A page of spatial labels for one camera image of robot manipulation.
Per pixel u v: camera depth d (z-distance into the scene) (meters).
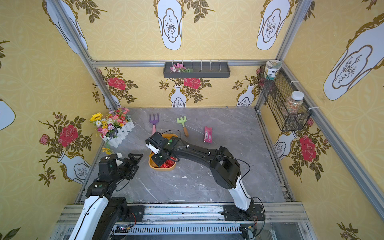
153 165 0.87
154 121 1.14
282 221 0.76
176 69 0.86
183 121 1.13
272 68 0.84
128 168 0.71
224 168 0.48
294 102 0.66
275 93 0.98
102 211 0.53
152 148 0.68
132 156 0.73
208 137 1.00
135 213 0.74
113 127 0.90
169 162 0.86
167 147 0.60
